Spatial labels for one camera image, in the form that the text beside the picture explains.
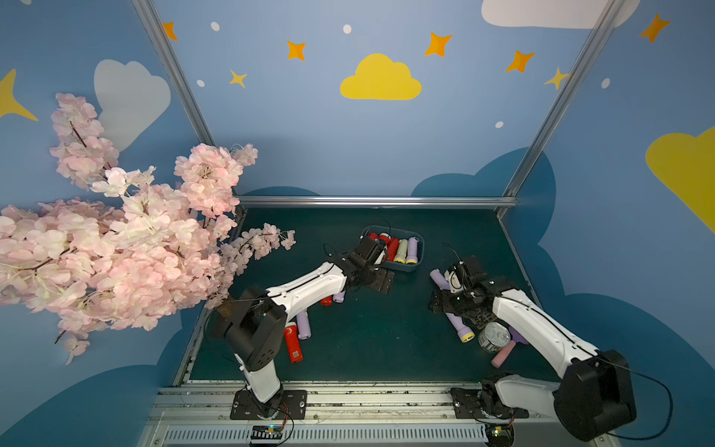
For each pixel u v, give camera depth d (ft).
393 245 3.50
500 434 2.40
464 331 2.77
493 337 2.58
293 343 2.75
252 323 1.63
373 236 3.53
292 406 2.41
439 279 3.16
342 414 2.41
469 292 2.02
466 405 2.42
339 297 3.05
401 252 3.42
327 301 3.04
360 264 2.21
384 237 3.53
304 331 2.81
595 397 1.33
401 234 3.55
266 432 2.40
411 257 3.32
